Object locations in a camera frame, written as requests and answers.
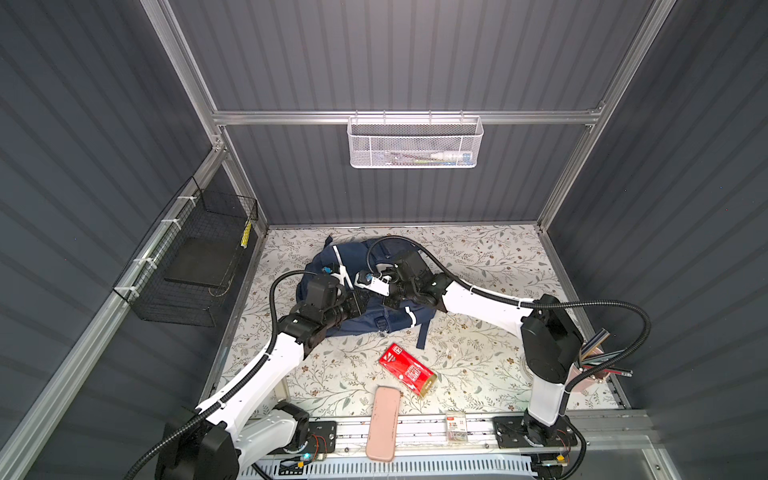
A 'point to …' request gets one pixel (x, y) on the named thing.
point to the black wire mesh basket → (181, 271)
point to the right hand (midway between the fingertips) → (372, 289)
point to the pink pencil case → (382, 431)
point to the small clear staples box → (456, 428)
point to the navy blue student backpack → (349, 258)
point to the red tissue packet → (407, 369)
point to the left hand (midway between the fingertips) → (366, 296)
